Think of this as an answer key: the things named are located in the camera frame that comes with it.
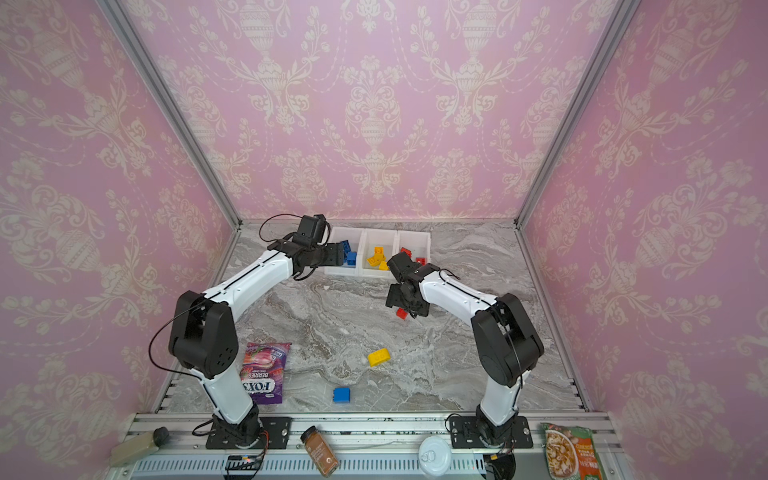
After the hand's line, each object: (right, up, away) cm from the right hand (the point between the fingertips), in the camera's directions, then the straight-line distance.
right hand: (402, 304), depth 92 cm
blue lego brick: (-19, +18, +12) cm, 29 cm away
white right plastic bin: (+6, +19, +20) cm, 28 cm away
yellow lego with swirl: (-8, +16, +12) cm, 21 cm away
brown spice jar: (-20, -30, -23) cm, 43 cm away
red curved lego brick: (+3, +16, +17) cm, 24 cm away
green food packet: (+39, -32, -20) cm, 55 cm away
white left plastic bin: (-18, +22, +25) cm, 38 cm away
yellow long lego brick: (-9, +13, +14) cm, 21 cm away
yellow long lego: (-7, -14, -6) cm, 17 cm away
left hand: (-21, +16, +1) cm, 26 cm away
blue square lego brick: (-17, +14, +15) cm, 26 cm away
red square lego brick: (0, -3, +3) cm, 4 cm away
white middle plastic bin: (-8, +21, +18) cm, 29 cm away
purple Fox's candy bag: (-39, -17, -10) cm, 43 cm away
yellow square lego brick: (-6, +11, +14) cm, 19 cm away
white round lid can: (+6, -30, -25) cm, 39 cm away
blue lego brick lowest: (-17, -23, -10) cm, 30 cm away
